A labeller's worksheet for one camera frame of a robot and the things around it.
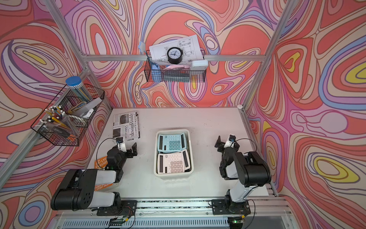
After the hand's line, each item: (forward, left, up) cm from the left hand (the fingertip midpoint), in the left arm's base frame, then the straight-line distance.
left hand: (129, 143), depth 90 cm
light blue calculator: (-3, -26, +5) cm, 27 cm away
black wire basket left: (+9, +28, +25) cm, 39 cm away
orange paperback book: (-13, +15, -3) cm, 20 cm away
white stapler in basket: (+4, +15, +26) cm, 30 cm away
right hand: (+2, -63, 0) cm, 63 cm away
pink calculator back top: (-15, -28, +5) cm, 32 cm away
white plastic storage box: (-22, -29, +5) cm, 37 cm away
